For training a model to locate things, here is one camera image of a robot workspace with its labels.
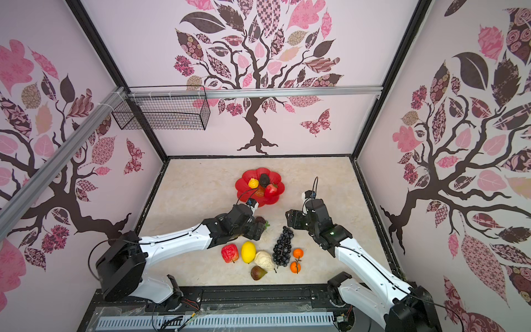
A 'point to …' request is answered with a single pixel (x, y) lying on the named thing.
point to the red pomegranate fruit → (230, 253)
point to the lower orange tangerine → (295, 267)
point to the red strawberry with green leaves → (271, 190)
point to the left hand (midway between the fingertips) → (256, 228)
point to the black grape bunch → (281, 250)
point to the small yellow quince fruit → (253, 183)
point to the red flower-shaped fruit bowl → (245, 192)
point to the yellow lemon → (249, 252)
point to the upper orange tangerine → (298, 253)
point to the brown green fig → (256, 272)
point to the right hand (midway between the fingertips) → (293, 212)
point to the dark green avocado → (264, 180)
